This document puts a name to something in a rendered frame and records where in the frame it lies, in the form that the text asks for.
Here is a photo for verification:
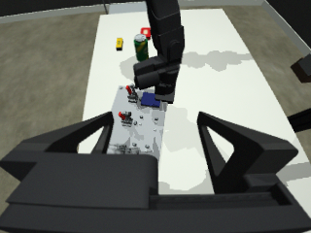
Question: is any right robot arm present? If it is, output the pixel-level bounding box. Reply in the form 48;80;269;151
133;0;185;95

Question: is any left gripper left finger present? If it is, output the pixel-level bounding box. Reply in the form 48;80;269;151
13;111;115;153

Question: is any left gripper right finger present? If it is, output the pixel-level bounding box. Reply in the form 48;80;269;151
196;111;298;193

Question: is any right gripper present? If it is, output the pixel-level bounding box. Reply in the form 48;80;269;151
155;82;176;104

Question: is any green and yellow drink can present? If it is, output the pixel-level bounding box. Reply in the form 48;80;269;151
134;34;149;62

